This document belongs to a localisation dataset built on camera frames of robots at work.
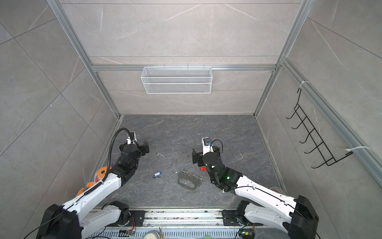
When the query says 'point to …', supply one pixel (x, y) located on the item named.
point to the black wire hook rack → (325, 153)
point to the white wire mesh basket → (177, 80)
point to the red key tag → (203, 169)
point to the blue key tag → (157, 174)
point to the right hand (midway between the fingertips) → (201, 146)
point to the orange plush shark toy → (101, 173)
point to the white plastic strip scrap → (157, 154)
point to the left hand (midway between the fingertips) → (136, 138)
